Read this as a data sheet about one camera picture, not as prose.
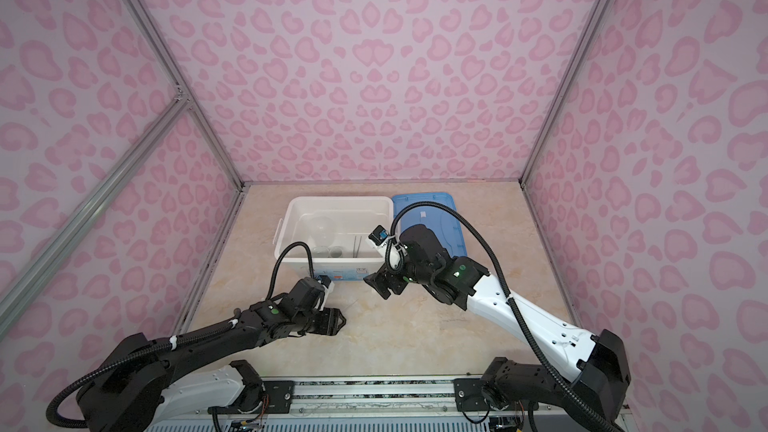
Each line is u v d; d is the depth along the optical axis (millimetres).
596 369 381
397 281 630
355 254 989
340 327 800
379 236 617
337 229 1007
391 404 722
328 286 796
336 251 982
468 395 737
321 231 999
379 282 629
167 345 453
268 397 723
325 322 745
